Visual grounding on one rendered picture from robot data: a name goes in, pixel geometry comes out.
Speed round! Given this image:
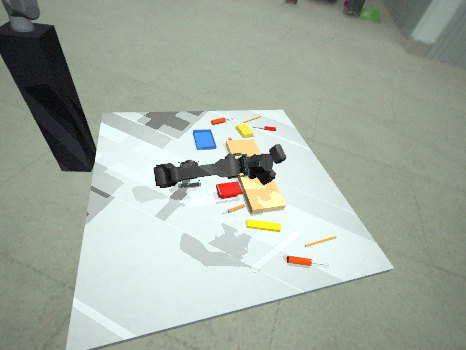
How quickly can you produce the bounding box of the red rectangular block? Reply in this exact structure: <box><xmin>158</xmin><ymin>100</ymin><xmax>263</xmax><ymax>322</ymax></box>
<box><xmin>216</xmin><ymin>181</ymin><xmax>243</xmax><ymax>199</ymax></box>

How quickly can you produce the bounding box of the white flat strip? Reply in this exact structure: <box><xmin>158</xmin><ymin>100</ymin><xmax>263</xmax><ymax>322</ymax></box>
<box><xmin>250</xmin><ymin>231</ymin><xmax>300</xmax><ymax>273</ymax></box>

